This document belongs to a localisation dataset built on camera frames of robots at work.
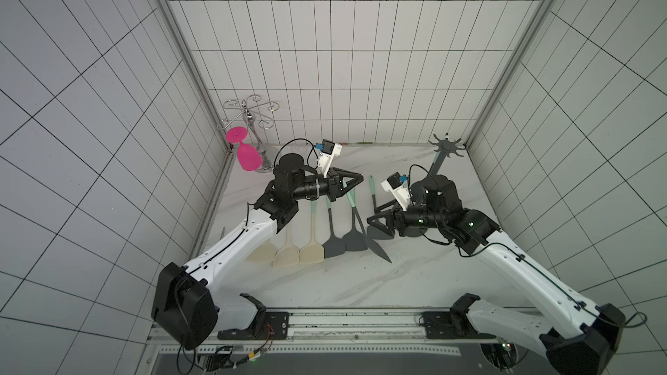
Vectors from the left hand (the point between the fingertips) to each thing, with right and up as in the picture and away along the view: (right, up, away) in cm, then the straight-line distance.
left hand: (357, 183), depth 68 cm
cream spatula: (-21, -26, +17) cm, 37 cm away
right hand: (+4, -8, +2) cm, 9 cm away
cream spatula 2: (-14, -25, +18) cm, 34 cm away
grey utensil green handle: (-6, -23, +20) cm, 31 cm away
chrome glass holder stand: (-36, +25, +25) cm, 50 cm away
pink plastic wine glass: (-38, +8, +27) cm, 48 cm away
